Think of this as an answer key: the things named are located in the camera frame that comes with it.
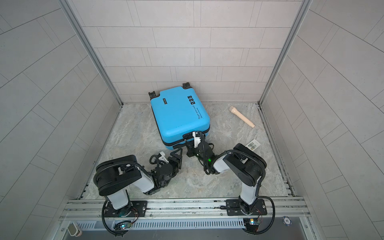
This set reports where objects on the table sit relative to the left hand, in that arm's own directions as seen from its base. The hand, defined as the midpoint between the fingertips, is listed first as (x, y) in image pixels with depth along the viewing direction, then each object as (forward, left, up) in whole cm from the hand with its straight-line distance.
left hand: (188, 151), depth 83 cm
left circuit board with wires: (-33, +28, -4) cm, 44 cm away
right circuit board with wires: (-33, -31, -7) cm, 45 cm away
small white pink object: (-35, +47, -2) cm, 59 cm away
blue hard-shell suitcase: (+18, +7, +13) cm, 23 cm away
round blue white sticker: (-31, -47, -6) cm, 56 cm away
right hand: (+5, +3, -2) cm, 6 cm away
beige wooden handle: (+35, -31, -5) cm, 47 cm away
